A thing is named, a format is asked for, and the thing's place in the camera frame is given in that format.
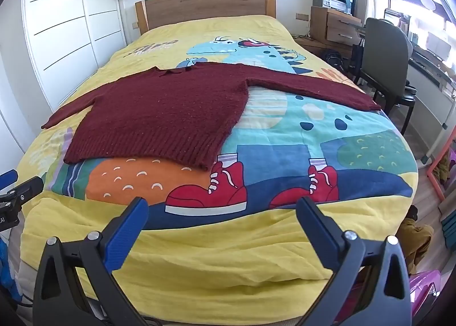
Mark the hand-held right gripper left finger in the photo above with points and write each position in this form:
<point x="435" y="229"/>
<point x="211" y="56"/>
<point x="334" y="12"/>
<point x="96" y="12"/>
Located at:
<point x="128" y="229"/>

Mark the mustard brown cloth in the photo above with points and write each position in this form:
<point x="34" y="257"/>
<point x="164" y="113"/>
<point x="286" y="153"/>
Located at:
<point x="416" y="237"/>

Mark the white wardrobe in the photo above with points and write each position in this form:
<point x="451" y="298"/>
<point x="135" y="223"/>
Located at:
<point x="60" y="26"/>

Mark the maroon knit sweater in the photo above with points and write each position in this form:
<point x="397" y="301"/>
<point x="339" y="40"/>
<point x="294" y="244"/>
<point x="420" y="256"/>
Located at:
<point x="160" y="108"/>

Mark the wooden bed headboard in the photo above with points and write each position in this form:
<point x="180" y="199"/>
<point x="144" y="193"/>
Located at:
<point x="206" y="3"/>

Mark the wall socket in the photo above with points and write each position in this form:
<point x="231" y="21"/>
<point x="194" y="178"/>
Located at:
<point x="302" y="16"/>

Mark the white desk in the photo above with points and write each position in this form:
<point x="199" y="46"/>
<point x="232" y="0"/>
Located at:
<point x="427" y="75"/>

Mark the white printer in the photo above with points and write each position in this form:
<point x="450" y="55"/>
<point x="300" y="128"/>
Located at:
<point x="340" y="1"/>

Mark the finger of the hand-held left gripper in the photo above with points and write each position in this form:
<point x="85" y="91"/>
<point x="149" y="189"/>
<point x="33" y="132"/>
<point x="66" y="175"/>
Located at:
<point x="30" y="186"/>
<point x="8" y="176"/>

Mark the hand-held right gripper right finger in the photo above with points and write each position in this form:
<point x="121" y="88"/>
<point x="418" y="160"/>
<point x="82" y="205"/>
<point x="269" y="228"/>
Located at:
<point x="317" y="229"/>

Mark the wooden drawer cabinet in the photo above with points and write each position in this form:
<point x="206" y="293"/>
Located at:
<point x="338" y="26"/>

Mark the grey office chair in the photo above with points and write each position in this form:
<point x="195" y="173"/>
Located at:
<point x="384" y="51"/>

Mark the pink plastic item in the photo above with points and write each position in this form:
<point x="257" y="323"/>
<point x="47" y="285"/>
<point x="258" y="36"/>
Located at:
<point x="424" y="290"/>

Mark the yellow dinosaur printed blanket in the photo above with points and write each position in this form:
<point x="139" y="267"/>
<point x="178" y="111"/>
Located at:
<point x="249" y="240"/>

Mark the black bag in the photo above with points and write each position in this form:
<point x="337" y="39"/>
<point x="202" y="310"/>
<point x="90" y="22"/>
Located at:
<point x="335" y="60"/>

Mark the person's left hand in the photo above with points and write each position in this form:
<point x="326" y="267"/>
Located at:
<point x="6" y="269"/>

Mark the orange metal frame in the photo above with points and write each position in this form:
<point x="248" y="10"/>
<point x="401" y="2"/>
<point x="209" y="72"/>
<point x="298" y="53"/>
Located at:
<point x="433" y="173"/>

